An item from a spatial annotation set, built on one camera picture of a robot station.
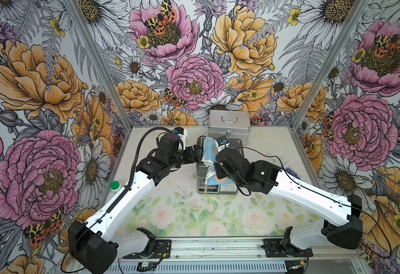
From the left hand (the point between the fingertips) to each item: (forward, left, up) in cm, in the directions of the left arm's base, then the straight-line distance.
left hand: (196, 156), depth 75 cm
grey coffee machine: (0, -17, +6) cm, 18 cm away
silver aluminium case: (+32, -23, -12) cm, 41 cm away
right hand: (-5, -10, +2) cm, 11 cm away
